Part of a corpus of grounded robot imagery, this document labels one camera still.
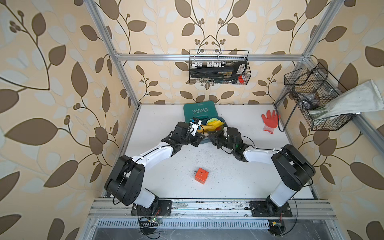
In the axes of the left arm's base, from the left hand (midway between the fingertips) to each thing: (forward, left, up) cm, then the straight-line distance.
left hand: (205, 135), depth 84 cm
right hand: (+4, -1, -2) cm, 4 cm away
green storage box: (+29, -2, -11) cm, 31 cm away
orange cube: (-19, +2, -11) cm, 22 cm away
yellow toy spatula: (+15, -5, -10) cm, 18 cm away
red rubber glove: (+22, -50, -16) cm, 57 cm away
